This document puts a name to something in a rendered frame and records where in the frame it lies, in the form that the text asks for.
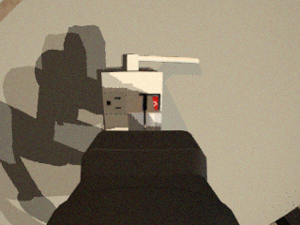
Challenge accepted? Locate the white power strip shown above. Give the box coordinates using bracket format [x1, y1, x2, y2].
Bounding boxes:
[101, 54, 199, 130]

